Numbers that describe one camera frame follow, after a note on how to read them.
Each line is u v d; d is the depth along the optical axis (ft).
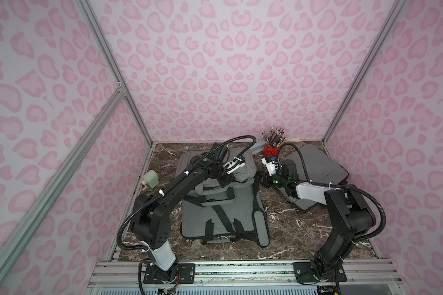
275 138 3.40
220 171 2.31
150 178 3.10
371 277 2.38
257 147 3.65
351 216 1.58
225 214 2.82
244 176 2.74
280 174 2.66
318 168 3.43
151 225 1.46
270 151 3.47
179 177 1.72
